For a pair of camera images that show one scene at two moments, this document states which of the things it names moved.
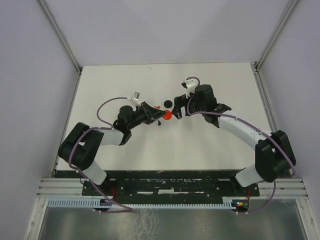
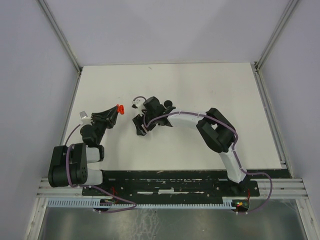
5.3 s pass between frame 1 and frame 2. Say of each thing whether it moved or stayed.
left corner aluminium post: stayed
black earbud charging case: stayed
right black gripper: moved
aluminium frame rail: stayed
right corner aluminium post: stayed
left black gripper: moved
